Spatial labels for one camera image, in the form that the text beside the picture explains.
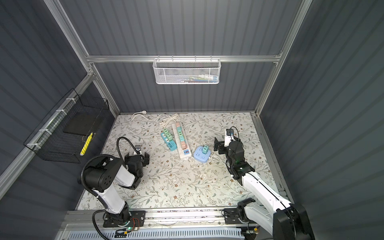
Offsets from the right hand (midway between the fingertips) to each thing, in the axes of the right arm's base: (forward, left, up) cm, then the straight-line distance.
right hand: (226, 138), depth 82 cm
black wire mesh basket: (-5, +81, +11) cm, 82 cm away
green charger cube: (+12, +27, -11) cm, 32 cm away
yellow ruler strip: (-10, +68, +10) cm, 69 cm away
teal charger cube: (+16, +29, -12) cm, 35 cm away
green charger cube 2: (+15, +38, -12) cm, 42 cm away
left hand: (-1, +55, -15) cm, 57 cm away
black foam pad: (+1, +75, +12) cm, 76 cm away
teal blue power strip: (+6, +34, -16) cm, 38 cm away
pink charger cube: (+21, +30, -12) cm, 39 cm away
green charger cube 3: (+10, +35, -12) cm, 38 cm away
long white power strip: (0, +26, -16) cm, 30 cm away
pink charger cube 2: (+3, +25, -12) cm, 28 cm away
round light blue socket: (-2, +15, -17) cm, 23 cm away
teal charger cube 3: (0, +11, -12) cm, 16 cm away
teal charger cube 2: (+8, +26, -11) cm, 30 cm away
